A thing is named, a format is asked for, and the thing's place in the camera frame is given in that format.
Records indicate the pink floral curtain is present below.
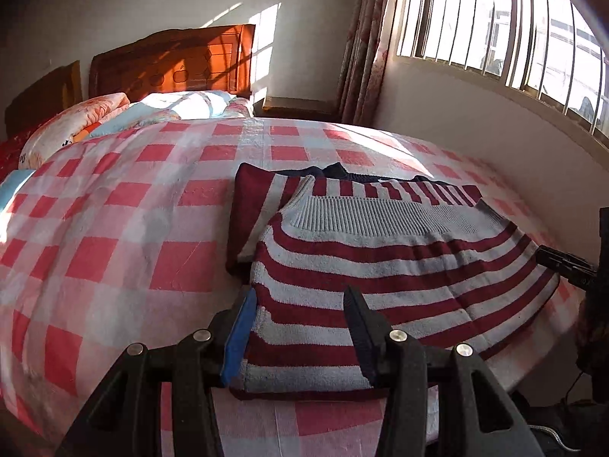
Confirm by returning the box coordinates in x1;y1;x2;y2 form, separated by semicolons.
334;0;406;125

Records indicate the brown wooden headboard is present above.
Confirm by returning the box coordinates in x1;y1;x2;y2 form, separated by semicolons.
5;61;83;138

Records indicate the barred window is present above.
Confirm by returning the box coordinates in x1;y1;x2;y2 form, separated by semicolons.
390;0;609;149

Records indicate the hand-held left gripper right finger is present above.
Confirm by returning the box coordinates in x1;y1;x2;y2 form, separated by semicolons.
343;284;546;457

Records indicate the white blue patterned pillow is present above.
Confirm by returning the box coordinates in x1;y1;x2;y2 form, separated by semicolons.
89;90;254;137

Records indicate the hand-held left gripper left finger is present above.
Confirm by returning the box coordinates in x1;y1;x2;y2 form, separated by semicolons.
54;287;258;457

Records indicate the red grey striped sweater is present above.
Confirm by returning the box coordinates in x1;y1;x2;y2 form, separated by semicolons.
226;162;561;401

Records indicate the black zipped bag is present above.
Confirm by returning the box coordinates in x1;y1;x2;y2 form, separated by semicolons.
516;390;609;457

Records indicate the wooden nightstand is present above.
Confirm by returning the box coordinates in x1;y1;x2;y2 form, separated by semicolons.
252;96;342;123

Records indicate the bed with pink checked sheet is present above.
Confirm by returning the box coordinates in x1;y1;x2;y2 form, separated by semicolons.
0;115;589;457

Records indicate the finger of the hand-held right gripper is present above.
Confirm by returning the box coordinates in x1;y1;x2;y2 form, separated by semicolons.
535;244;599;291

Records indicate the pink floral pillow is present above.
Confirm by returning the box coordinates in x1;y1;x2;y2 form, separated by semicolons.
18;93;131;171

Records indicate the orange wooden headboard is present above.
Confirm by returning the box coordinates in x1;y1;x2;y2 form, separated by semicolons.
89;24;257;104

